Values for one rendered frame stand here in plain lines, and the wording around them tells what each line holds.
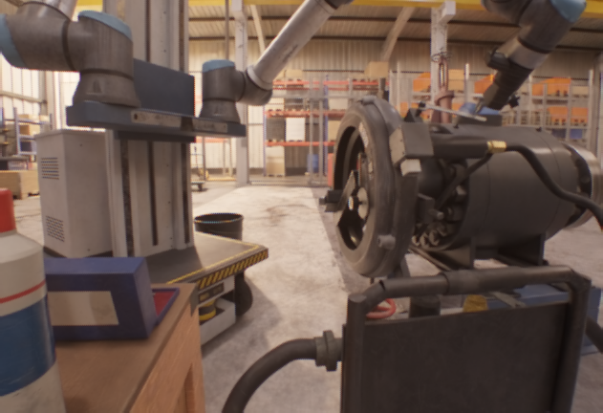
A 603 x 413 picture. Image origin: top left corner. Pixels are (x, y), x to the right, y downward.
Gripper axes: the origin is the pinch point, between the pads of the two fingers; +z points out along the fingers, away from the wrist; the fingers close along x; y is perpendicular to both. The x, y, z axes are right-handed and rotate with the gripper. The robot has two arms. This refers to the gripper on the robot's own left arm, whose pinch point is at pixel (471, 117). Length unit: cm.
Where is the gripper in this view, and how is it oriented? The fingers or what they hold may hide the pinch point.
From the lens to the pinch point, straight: 104.7
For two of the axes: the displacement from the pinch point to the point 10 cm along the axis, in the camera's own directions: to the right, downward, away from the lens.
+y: 9.8, 2.0, -0.4
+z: -0.9, 5.8, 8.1
